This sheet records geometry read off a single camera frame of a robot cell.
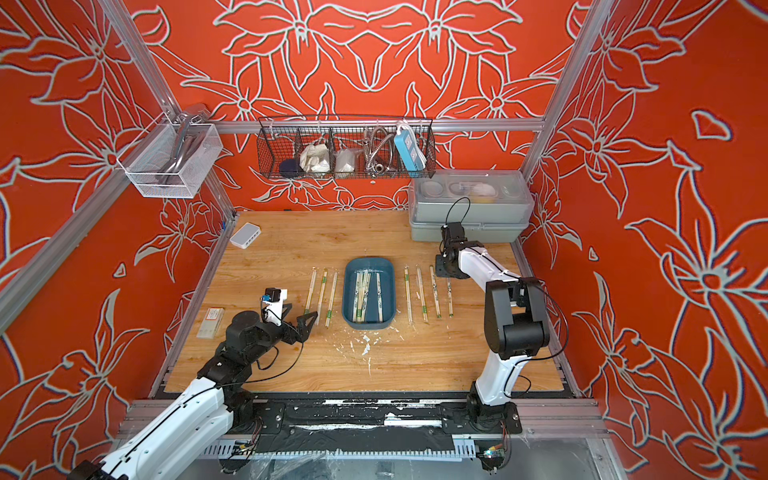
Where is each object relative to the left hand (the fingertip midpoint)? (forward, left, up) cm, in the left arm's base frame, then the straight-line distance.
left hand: (304, 308), depth 81 cm
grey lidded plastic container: (+40, -58, +5) cm, 70 cm away
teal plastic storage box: (+12, -23, -9) cm, 28 cm away
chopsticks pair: (+13, -30, -10) cm, 34 cm away
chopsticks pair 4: (+9, -42, -6) cm, 44 cm away
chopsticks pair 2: (+12, -34, -10) cm, 38 cm away
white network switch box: (+33, +33, -9) cm, 47 cm away
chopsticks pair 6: (+15, -1, -10) cm, 18 cm away
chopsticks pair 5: (+12, -5, -11) cm, 17 cm away
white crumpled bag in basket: (+41, +2, +21) cm, 46 cm away
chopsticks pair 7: (+12, +3, -11) cm, 16 cm away
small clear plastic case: (-2, +31, -10) cm, 33 cm away
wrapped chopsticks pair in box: (+7, -14, -9) cm, 18 cm away
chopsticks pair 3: (+12, -39, -10) cm, 42 cm away
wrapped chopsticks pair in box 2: (+15, -16, -10) cm, 24 cm away
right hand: (+20, -40, -5) cm, 45 cm away
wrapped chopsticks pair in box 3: (+12, -20, -10) cm, 25 cm away
